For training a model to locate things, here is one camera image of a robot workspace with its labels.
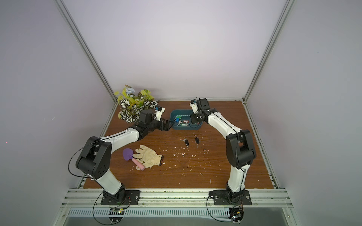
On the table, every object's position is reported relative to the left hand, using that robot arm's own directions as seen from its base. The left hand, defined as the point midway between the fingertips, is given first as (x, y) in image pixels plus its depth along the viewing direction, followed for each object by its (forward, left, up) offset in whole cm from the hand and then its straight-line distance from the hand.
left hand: (170, 120), depth 90 cm
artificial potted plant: (+4, +24, +10) cm, 26 cm away
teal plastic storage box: (+10, -7, -14) cm, 18 cm away
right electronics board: (-48, -36, -15) cm, 62 cm away
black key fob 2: (-7, -18, -14) cm, 24 cm away
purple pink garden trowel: (-18, +27, -12) cm, 35 cm away
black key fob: (-8, -10, -13) cm, 19 cm away
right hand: (+6, -15, 0) cm, 16 cm away
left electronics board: (-49, +26, -18) cm, 58 cm away
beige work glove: (-26, +19, -13) cm, 35 cm away
